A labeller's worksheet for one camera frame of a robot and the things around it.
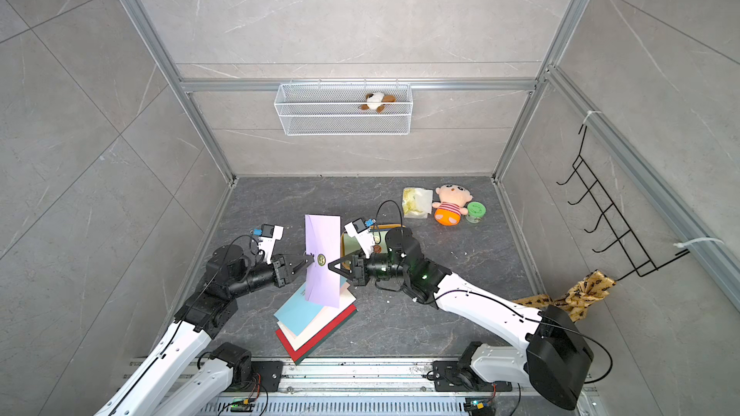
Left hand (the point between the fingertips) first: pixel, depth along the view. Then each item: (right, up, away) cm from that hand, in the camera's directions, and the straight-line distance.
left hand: (312, 257), depth 70 cm
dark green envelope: (+2, -25, +10) cm, 27 cm away
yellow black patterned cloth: (+67, -7, -3) cm, 67 cm away
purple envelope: (+3, +5, -1) cm, 5 cm away
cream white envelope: (0, -21, +14) cm, 25 cm away
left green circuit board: (-19, -38, +2) cm, 43 cm away
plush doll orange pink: (+44, +15, +34) cm, 58 cm away
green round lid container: (+52, +10, +33) cm, 63 cm away
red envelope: (-1, -25, +10) cm, 27 cm away
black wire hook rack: (+72, +5, -6) cm, 73 cm away
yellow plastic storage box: (+16, +7, -6) cm, 19 cm away
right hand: (+6, -2, -3) cm, 7 cm away
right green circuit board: (+42, -37, 0) cm, 56 cm away
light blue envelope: (-9, -20, +16) cm, 27 cm away
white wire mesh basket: (0, +47, +31) cm, 56 cm away
